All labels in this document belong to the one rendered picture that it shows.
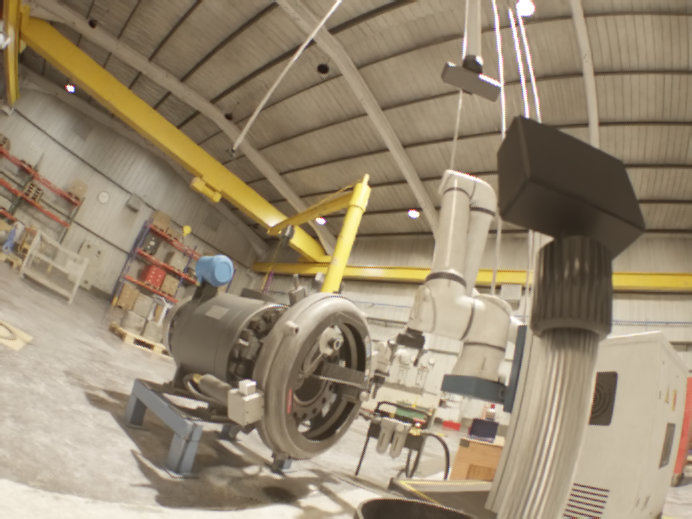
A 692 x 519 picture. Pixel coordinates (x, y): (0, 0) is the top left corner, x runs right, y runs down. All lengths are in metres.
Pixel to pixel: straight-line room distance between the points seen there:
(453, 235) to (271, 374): 0.81
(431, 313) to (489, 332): 0.20
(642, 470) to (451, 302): 0.74
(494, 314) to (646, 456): 0.66
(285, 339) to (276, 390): 0.18
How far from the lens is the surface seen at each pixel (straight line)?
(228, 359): 1.45
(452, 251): 1.18
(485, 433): 2.05
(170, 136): 12.83
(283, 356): 1.14
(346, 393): 1.50
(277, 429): 1.23
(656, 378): 0.81
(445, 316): 1.05
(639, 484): 0.82
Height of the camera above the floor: 0.63
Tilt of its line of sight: 20 degrees up
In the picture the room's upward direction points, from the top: 18 degrees clockwise
